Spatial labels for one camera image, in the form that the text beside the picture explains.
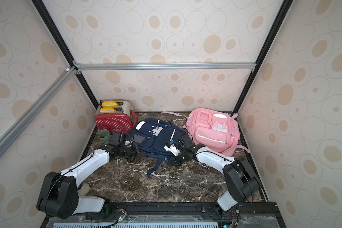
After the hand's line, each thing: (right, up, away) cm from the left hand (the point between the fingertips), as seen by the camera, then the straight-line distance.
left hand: (148, 150), depth 82 cm
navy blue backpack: (-1, +7, +15) cm, 17 cm away
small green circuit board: (-12, -32, -11) cm, 36 cm away
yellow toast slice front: (-30, +25, +13) cm, 41 cm away
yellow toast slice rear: (-29, +30, +16) cm, 45 cm away
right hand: (+12, -9, +1) cm, 15 cm away
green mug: (-35, +7, +20) cm, 41 cm away
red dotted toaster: (-23, +21, +13) cm, 33 cm away
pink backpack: (+46, +11, +22) cm, 52 cm away
